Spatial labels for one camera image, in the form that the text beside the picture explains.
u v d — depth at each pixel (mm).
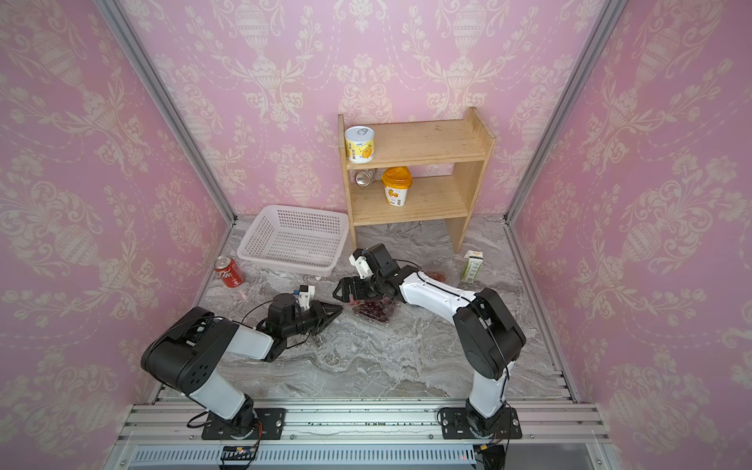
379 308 916
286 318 740
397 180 892
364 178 955
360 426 760
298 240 1128
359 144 712
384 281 688
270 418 753
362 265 813
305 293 874
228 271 937
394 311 897
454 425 730
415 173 911
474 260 919
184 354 468
